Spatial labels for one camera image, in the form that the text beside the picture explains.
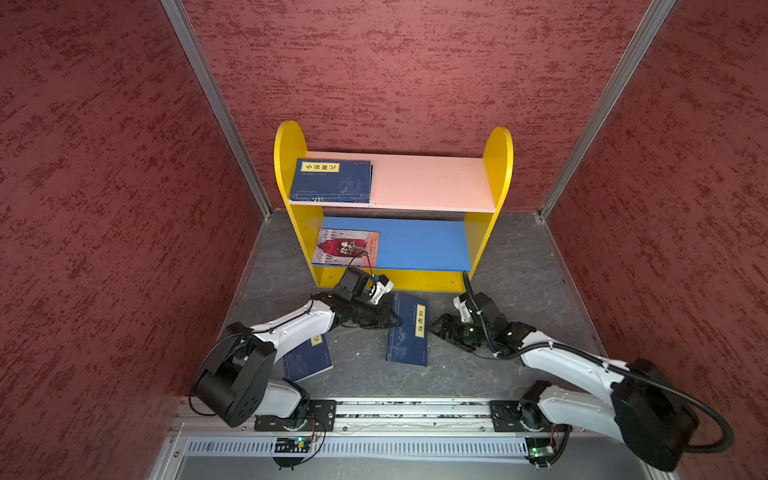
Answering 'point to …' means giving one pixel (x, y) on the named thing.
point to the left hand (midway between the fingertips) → (399, 328)
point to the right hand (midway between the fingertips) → (435, 340)
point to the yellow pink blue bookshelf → (433, 211)
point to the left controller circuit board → (293, 444)
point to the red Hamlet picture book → (346, 248)
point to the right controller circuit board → (541, 447)
